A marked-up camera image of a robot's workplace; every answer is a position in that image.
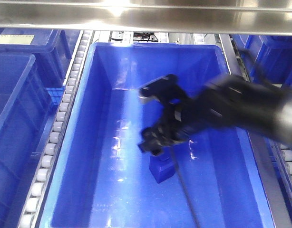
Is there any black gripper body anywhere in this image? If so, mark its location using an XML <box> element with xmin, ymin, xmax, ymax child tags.
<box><xmin>157</xmin><ymin>94</ymin><xmax>223</xmax><ymax>138</ymax></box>

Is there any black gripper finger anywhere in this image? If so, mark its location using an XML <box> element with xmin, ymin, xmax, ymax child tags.
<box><xmin>137</xmin><ymin>126</ymin><xmax>161</xmax><ymax>157</ymax></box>
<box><xmin>160</xmin><ymin>129</ymin><xmax>186</xmax><ymax>149</ymax></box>

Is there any blue block with knob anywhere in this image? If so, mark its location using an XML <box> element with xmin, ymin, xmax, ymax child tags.
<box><xmin>149</xmin><ymin>153</ymin><xmax>179</xmax><ymax>184</ymax></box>

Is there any large blue plastic bin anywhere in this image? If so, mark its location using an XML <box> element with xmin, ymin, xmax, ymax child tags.
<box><xmin>39</xmin><ymin>42</ymin><xmax>277</xmax><ymax>228</ymax></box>

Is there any steel roller rack on castors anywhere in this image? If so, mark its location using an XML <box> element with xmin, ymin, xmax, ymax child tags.
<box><xmin>0</xmin><ymin>0</ymin><xmax>292</xmax><ymax>228</ymax></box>

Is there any row of blue bins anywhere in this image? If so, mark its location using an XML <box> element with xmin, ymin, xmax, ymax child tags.
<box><xmin>0</xmin><ymin>27</ymin><xmax>292</xmax><ymax>228</ymax></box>

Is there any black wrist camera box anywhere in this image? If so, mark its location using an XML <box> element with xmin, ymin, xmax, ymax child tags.
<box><xmin>138</xmin><ymin>74</ymin><xmax>187</xmax><ymax>105</ymax></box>

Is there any thin grey cable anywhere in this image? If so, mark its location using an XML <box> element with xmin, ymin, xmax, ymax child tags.
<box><xmin>168</xmin><ymin>144</ymin><xmax>202</xmax><ymax>228</ymax></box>

